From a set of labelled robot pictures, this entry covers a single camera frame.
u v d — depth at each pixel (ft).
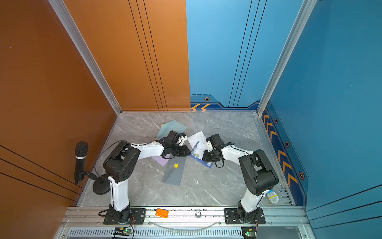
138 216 2.40
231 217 2.38
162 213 2.43
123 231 2.32
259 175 1.55
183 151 2.79
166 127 3.54
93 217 2.48
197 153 3.13
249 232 2.33
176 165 3.00
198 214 2.36
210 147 2.85
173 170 2.92
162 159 2.73
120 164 1.72
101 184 2.71
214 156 2.34
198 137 3.45
